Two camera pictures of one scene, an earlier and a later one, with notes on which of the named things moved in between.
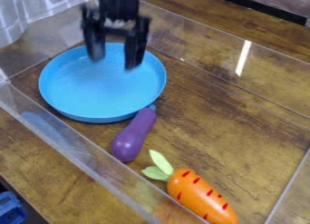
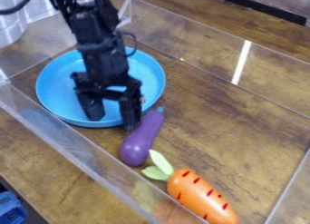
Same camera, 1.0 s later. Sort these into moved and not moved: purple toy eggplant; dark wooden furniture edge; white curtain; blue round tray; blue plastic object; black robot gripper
Moved: purple toy eggplant; black robot gripper
Not moved: blue plastic object; blue round tray; white curtain; dark wooden furniture edge
